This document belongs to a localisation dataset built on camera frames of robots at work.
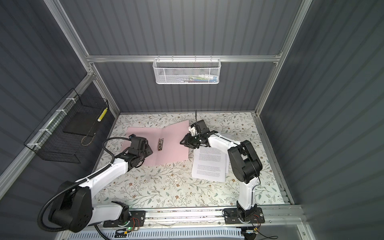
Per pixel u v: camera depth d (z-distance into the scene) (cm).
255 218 72
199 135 75
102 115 81
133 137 79
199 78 94
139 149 68
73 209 41
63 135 72
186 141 81
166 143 101
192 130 89
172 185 85
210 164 93
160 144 102
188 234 77
